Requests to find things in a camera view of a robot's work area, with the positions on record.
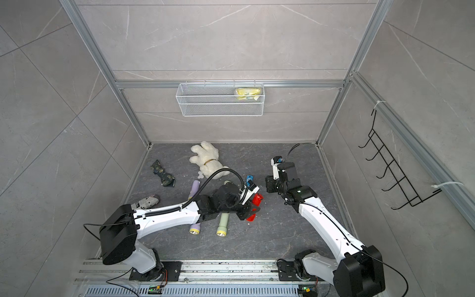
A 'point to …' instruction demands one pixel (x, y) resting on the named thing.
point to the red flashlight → (256, 200)
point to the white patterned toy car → (146, 203)
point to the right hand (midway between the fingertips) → (270, 177)
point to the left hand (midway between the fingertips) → (259, 204)
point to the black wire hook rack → (411, 198)
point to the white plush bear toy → (207, 158)
